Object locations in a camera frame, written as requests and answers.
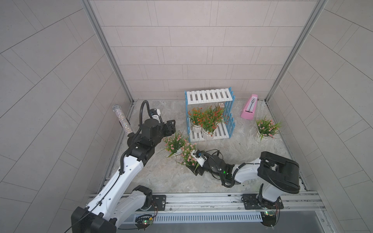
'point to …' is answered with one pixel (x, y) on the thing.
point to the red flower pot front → (213, 116)
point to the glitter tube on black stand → (123, 119)
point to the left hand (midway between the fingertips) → (173, 120)
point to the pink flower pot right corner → (267, 127)
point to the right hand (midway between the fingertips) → (190, 160)
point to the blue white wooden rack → (205, 98)
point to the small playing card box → (221, 105)
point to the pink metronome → (248, 111)
